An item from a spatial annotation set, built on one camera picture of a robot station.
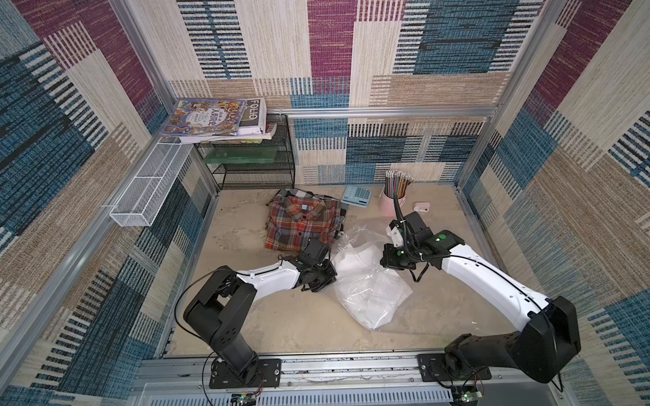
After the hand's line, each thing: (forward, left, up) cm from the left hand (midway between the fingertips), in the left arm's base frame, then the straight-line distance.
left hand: (339, 276), depth 89 cm
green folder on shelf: (+41, +37, +21) cm, 59 cm away
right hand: (0, -12, +11) cm, 17 cm away
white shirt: (-8, -9, +4) cm, 12 cm away
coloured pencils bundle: (+34, -24, +12) cm, 43 cm away
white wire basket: (+8, +55, +31) cm, 64 cm away
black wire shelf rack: (+34, +26, +23) cm, 49 cm away
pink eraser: (+33, -37, -1) cm, 50 cm away
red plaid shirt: (+23, +18, +3) cm, 29 cm away
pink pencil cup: (+30, -21, +3) cm, 37 cm away
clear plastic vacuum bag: (+12, -7, +8) cm, 16 cm away
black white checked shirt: (+33, -3, 0) cm, 33 cm away
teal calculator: (+39, -9, -1) cm, 40 cm away
